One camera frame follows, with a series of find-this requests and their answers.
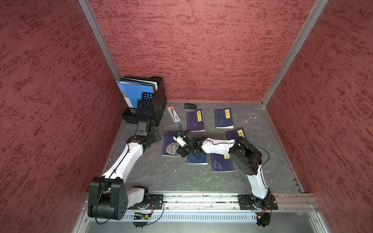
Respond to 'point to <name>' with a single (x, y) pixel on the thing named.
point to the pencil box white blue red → (173, 114)
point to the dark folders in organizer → (144, 81)
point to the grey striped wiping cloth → (172, 147)
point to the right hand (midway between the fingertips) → (179, 153)
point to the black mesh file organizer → (152, 106)
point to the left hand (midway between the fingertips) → (156, 138)
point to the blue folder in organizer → (133, 92)
